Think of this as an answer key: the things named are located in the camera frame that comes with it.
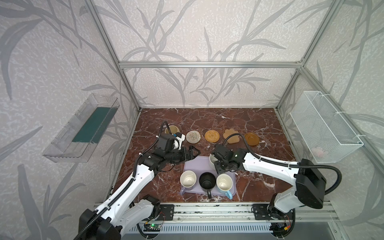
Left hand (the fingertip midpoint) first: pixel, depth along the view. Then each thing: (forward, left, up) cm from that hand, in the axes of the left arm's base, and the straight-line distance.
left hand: (196, 150), depth 74 cm
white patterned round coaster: (+21, +3, -20) cm, 29 cm away
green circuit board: (-31, +20, -21) cm, 42 cm away
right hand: (-1, -12, -13) cm, 17 cm away
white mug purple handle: (-9, +5, -18) cm, 21 cm away
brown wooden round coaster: (+19, -37, -20) cm, 47 cm away
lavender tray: (0, -2, -19) cm, 19 cm away
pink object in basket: (0, -60, +2) cm, 60 cm away
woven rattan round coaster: (+22, -10, -21) cm, 32 cm away
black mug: (-9, -6, -18) cm, 21 cm away
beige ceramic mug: (+24, +17, -15) cm, 33 cm away
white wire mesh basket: (-1, -55, +16) cm, 57 cm away
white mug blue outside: (-10, -15, -18) cm, 26 cm away
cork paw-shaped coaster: (+16, -23, -15) cm, 32 cm away
